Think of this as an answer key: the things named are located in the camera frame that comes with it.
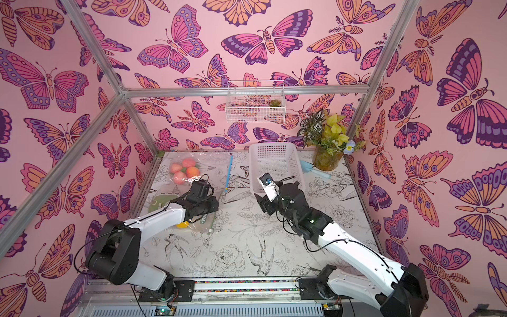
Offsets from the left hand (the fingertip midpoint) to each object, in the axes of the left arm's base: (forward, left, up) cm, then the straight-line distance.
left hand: (219, 202), depth 92 cm
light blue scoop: (+25, -46, -4) cm, 52 cm away
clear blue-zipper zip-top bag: (+21, +23, 0) cm, 31 cm away
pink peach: (+14, +22, +1) cm, 26 cm away
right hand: (-5, -21, +20) cm, 30 cm away
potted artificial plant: (+26, -51, +18) cm, 60 cm away
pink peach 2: (+26, +21, -1) cm, 33 cm away
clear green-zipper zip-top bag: (-2, +27, +3) cm, 27 cm away
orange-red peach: (+19, +17, -1) cm, 26 cm away
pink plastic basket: (+30, -31, -4) cm, 44 cm away
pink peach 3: (+22, +26, 0) cm, 34 cm away
